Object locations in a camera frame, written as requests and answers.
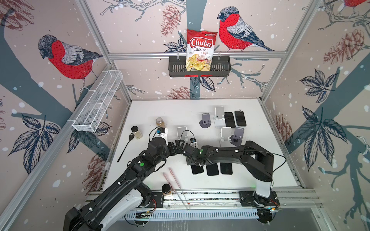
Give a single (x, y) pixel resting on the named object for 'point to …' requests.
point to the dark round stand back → (205, 122)
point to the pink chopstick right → (180, 189)
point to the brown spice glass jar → (159, 122)
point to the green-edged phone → (196, 169)
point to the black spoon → (130, 137)
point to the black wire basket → (220, 67)
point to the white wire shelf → (91, 114)
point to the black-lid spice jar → (137, 134)
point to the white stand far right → (219, 119)
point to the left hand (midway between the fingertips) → (179, 143)
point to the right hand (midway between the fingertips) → (191, 161)
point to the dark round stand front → (236, 139)
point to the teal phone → (240, 118)
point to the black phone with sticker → (212, 169)
